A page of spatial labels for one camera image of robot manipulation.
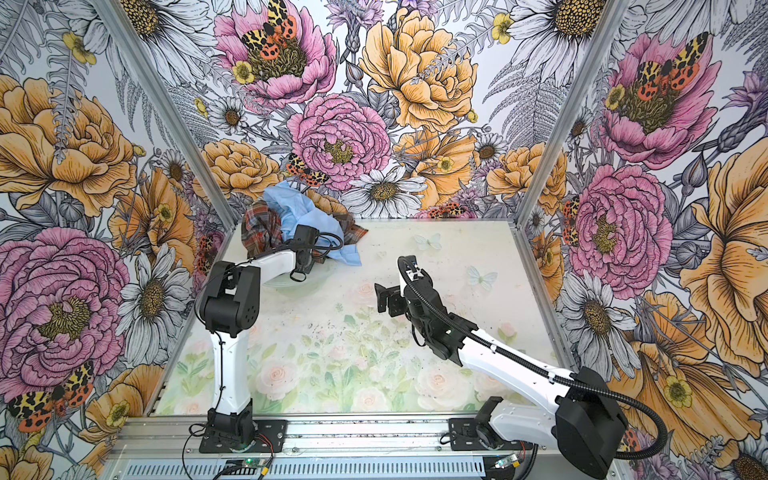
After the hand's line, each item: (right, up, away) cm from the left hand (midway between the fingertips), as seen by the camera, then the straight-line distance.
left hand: (293, 264), depth 106 cm
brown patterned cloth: (+9, +23, +14) cm, 28 cm away
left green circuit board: (-1, -46, -34) cm, 57 cm away
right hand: (+35, -6, -26) cm, 44 cm away
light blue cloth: (+1, +20, -1) cm, 20 cm away
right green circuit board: (+62, -45, -34) cm, 84 cm away
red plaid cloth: (-9, +12, -4) cm, 16 cm away
